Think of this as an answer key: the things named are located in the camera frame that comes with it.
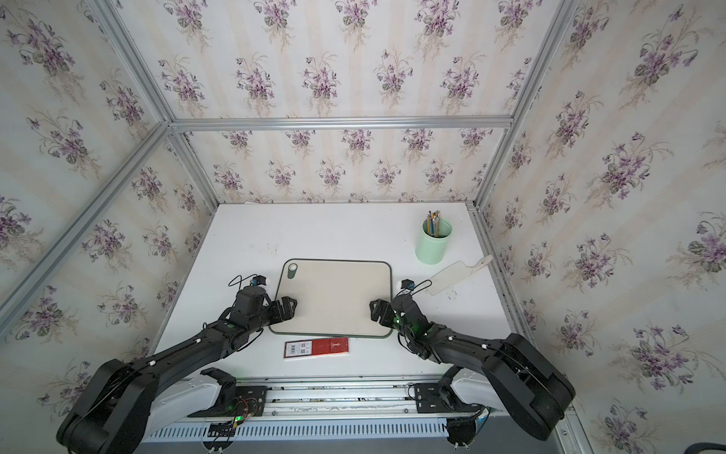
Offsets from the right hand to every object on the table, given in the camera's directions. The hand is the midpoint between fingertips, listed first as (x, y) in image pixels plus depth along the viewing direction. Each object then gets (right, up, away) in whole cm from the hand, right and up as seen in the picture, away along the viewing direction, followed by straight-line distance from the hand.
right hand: (380, 309), depth 87 cm
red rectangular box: (-19, -10, -7) cm, 22 cm away
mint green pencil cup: (+18, +19, +7) cm, 27 cm away
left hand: (-28, 0, +1) cm, 28 cm away
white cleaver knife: (+27, +9, +11) cm, 31 cm away
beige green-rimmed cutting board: (-15, +3, +6) cm, 17 cm away
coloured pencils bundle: (+18, +28, +6) cm, 33 cm away
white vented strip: (-19, -26, -17) cm, 37 cm away
